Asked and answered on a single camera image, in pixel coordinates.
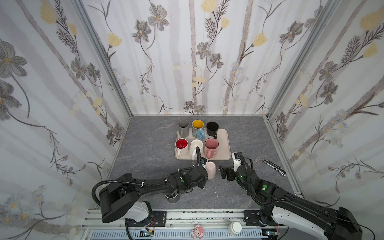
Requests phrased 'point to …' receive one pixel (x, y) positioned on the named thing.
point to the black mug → (173, 199)
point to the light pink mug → (211, 167)
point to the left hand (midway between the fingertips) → (203, 172)
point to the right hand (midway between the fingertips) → (223, 162)
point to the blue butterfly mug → (198, 131)
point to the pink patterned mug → (211, 145)
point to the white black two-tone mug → (212, 128)
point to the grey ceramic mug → (183, 125)
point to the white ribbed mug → (195, 143)
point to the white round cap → (234, 228)
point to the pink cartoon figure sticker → (197, 232)
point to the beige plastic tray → (224, 150)
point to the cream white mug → (181, 146)
